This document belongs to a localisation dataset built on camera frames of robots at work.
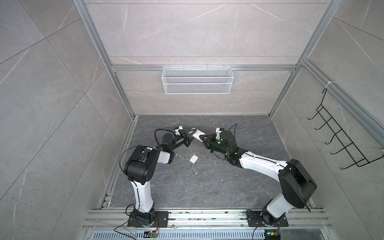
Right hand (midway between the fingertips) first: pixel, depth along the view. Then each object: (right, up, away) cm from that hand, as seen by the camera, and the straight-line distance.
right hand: (198, 136), depth 82 cm
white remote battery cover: (-3, -16, +14) cm, 21 cm away
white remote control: (0, +1, +2) cm, 3 cm away
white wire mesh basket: (0, +37, +19) cm, 42 cm away
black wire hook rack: (+66, +3, -12) cm, 67 cm away
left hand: (0, +4, +3) cm, 5 cm away
